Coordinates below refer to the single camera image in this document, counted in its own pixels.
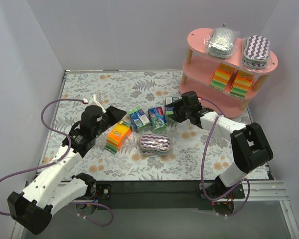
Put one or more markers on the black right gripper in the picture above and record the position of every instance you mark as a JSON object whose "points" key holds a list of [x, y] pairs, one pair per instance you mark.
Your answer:
{"points": [[177, 112]]}

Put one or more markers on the floral table mat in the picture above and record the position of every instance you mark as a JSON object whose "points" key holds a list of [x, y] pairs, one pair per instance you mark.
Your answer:
{"points": [[194, 154]]}

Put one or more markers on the silver scrubber sponge pack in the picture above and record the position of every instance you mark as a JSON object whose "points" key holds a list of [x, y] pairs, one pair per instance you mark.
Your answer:
{"points": [[221, 42]]}

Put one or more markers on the purple wavy sponge pack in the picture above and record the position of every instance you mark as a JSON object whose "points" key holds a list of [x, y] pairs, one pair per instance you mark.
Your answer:
{"points": [[154, 144], [256, 52]]}

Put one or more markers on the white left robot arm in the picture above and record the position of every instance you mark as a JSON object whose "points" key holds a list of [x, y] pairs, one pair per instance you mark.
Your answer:
{"points": [[36, 204]]}

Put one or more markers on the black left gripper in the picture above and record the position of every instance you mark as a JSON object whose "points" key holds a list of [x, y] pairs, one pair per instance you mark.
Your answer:
{"points": [[109, 117]]}

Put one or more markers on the green blue sponge pack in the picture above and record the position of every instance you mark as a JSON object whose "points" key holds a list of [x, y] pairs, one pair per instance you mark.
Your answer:
{"points": [[157, 119], [138, 119], [168, 101]]}

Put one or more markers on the pink three-tier shelf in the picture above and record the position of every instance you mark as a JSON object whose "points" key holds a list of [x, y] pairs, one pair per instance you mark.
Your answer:
{"points": [[199, 68]]}

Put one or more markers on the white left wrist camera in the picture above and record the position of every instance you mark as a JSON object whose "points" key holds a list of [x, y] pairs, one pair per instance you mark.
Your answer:
{"points": [[94, 101]]}

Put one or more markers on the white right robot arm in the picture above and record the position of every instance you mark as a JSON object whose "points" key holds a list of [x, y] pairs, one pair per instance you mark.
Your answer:
{"points": [[249, 146]]}

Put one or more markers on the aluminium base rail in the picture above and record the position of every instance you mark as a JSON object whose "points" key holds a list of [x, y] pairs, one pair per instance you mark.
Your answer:
{"points": [[187, 193]]}

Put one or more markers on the orange boxed sponge pack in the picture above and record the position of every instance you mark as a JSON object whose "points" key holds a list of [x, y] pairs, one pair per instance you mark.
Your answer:
{"points": [[222, 76], [117, 136], [241, 84]]}

